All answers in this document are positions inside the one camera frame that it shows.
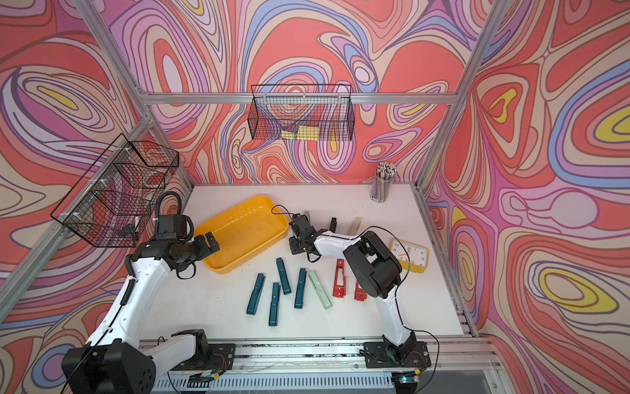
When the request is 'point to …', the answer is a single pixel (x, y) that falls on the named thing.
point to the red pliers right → (360, 295)
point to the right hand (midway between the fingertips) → (298, 248)
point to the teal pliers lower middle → (274, 304)
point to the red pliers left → (340, 281)
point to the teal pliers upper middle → (283, 277)
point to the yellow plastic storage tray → (243, 231)
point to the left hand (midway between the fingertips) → (209, 248)
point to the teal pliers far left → (252, 306)
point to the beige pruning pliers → (355, 226)
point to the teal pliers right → (299, 300)
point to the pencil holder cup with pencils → (385, 173)
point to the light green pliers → (320, 290)
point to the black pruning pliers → (333, 225)
